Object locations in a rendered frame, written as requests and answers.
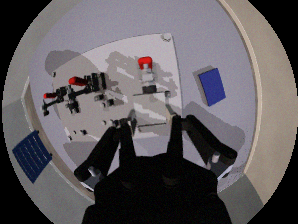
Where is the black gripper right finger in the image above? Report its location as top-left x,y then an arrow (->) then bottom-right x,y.
162,104 -> 238,185

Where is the grey rectangular block with slot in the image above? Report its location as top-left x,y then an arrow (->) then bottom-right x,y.
133,91 -> 167,133

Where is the blue rectangular block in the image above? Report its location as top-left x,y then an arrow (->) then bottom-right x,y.
196,68 -> 226,107

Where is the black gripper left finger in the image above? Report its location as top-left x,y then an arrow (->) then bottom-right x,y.
74,109 -> 141,192

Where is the grey fixture plate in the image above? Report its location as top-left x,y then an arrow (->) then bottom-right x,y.
52,33 -> 183,142

